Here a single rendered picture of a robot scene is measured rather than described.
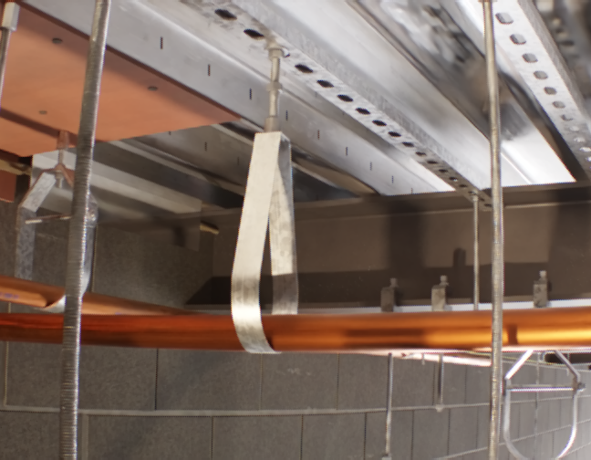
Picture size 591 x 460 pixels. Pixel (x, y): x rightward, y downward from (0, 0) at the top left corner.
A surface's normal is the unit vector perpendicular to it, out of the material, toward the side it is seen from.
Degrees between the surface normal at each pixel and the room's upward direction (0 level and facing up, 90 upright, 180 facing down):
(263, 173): 74
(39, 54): 180
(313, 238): 90
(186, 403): 90
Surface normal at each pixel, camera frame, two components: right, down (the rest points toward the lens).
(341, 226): -0.48, -0.18
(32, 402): 0.87, -0.06
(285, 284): -0.31, 0.10
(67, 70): -0.04, 0.98
